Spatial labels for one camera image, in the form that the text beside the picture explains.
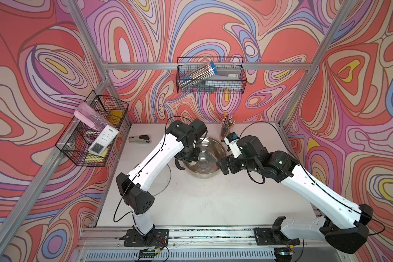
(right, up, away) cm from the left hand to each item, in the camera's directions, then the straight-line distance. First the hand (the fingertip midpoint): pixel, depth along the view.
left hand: (192, 160), depth 74 cm
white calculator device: (-38, +9, -5) cm, 40 cm away
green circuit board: (-21, -41, -2) cm, 46 cm away
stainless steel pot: (+10, +3, +21) cm, 24 cm away
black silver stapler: (-36, +9, +32) cm, 49 cm away
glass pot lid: (-19, -15, +17) cm, 30 cm away
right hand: (+15, -1, -5) cm, 16 cm away
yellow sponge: (-38, +20, +4) cm, 44 cm away
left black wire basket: (-49, +28, +12) cm, 58 cm away
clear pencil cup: (+20, +20, +25) cm, 38 cm away
